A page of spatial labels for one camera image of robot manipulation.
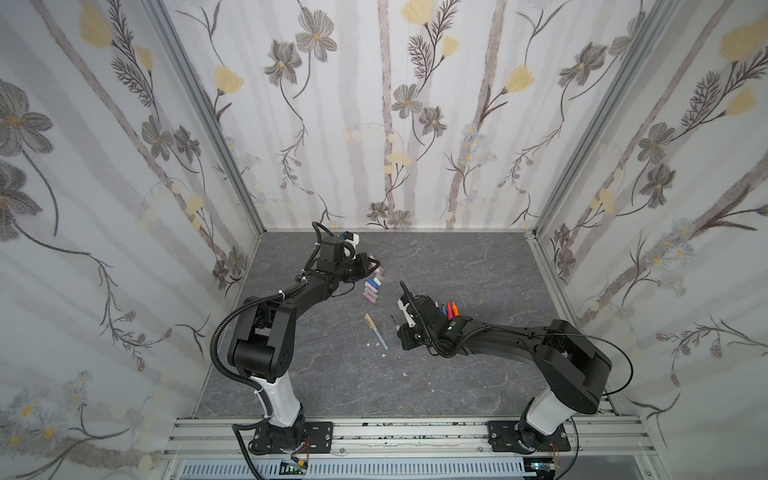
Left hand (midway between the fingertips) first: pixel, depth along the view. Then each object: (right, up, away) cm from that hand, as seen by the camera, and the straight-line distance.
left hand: (382, 260), depth 91 cm
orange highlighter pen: (+24, -17, +7) cm, 30 cm away
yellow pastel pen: (-3, -21, +3) cm, 21 cm away
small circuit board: (-22, -51, -19) cm, 59 cm away
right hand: (+5, -20, -5) cm, 22 cm away
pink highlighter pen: (+22, -17, +7) cm, 29 cm away
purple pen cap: (-4, -14, +10) cm, 17 cm away
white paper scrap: (-5, -26, 0) cm, 26 cm away
